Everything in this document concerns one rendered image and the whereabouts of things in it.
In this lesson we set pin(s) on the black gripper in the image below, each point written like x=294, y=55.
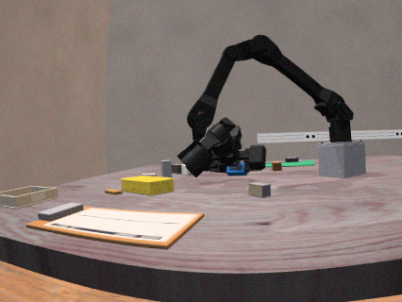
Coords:
x=254, y=158

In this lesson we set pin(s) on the yellow sponge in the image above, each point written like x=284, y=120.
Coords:
x=149, y=185

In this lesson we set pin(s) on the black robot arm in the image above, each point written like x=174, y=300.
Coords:
x=197, y=156

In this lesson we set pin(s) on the blue block with black label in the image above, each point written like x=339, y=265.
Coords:
x=236, y=170

